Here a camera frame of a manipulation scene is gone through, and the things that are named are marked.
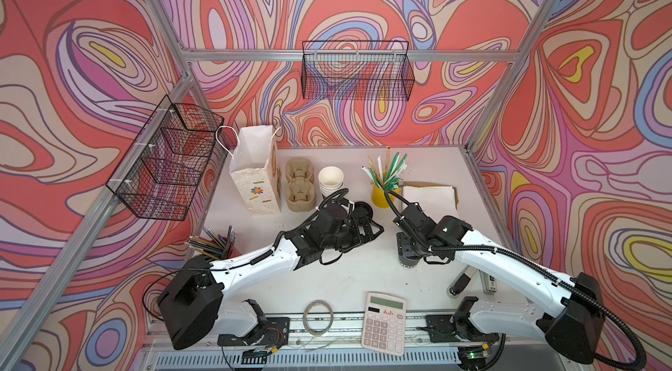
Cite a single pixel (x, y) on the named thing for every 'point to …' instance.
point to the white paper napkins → (437, 201)
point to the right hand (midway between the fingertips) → (415, 251)
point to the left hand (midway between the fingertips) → (381, 237)
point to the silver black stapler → (458, 285)
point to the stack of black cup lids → (361, 210)
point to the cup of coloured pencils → (214, 246)
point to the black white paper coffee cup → (408, 255)
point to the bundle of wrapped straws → (389, 179)
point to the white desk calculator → (384, 323)
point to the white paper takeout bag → (255, 164)
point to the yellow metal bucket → (379, 199)
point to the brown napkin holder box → (426, 185)
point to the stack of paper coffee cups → (331, 179)
